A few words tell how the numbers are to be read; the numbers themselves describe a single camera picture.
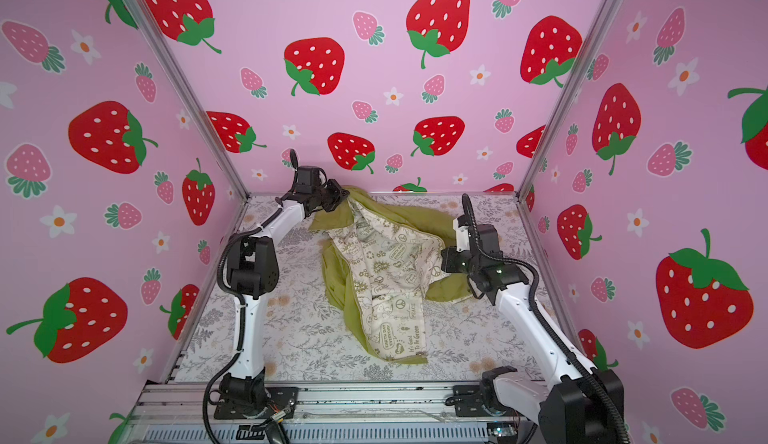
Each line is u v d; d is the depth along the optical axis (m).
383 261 1.01
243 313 0.62
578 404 0.39
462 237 0.73
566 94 0.90
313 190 0.87
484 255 0.59
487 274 0.57
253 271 0.62
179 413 0.72
